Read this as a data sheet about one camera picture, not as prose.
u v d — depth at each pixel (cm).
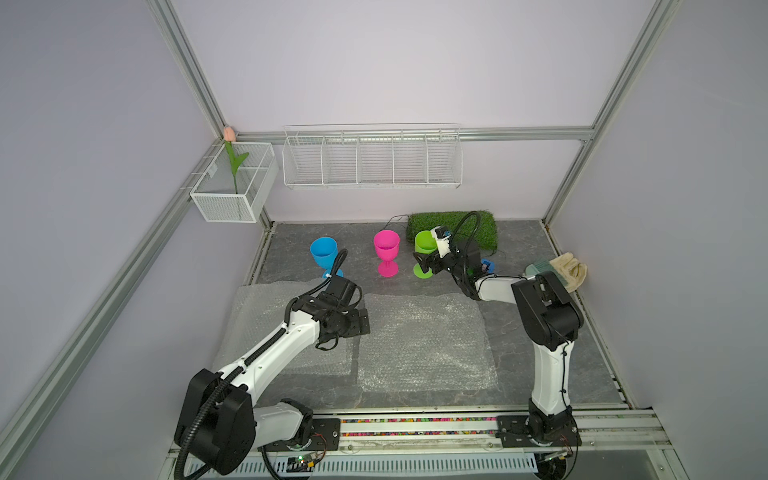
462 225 81
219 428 40
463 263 79
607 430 76
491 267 102
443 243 88
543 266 105
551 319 54
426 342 88
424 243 97
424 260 89
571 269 107
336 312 63
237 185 89
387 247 94
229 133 89
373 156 99
